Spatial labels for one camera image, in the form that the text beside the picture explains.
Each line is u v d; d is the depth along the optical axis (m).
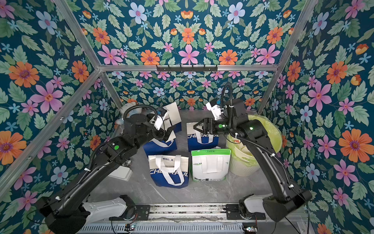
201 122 0.57
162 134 0.59
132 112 1.08
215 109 0.58
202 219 0.72
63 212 0.37
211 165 0.73
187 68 0.92
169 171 0.65
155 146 0.82
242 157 0.65
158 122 0.55
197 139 0.84
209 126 0.55
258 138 0.43
